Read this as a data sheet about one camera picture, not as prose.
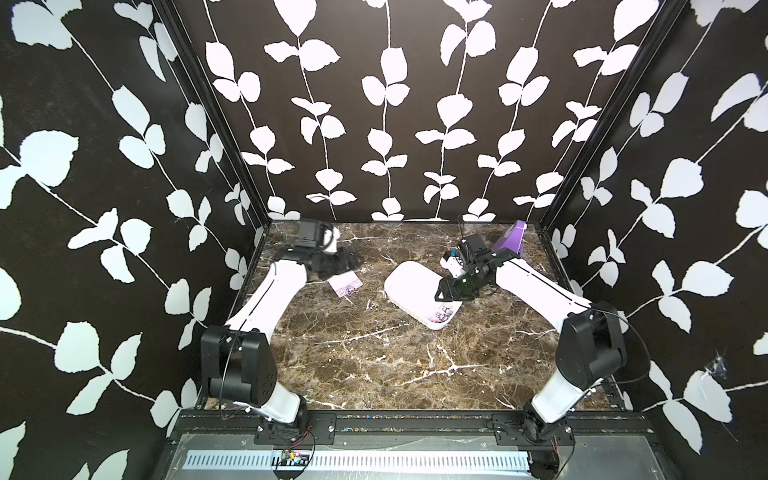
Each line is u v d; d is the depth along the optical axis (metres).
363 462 0.70
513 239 0.98
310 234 0.66
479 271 0.65
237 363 0.43
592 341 0.46
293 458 0.70
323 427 0.74
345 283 1.02
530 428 0.65
